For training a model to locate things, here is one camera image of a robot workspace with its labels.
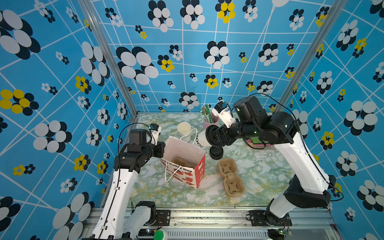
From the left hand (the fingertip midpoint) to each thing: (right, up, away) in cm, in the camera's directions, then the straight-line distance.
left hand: (164, 143), depth 73 cm
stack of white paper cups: (+8, +7, +18) cm, 21 cm away
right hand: (+24, +6, -14) cm, 28 cm away
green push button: (0, -36, -12) cm, 38 cm away
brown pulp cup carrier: (+36, -24, +7) cm, 44 cm away
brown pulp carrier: (+7, -13, +15) cm, 21 cm away
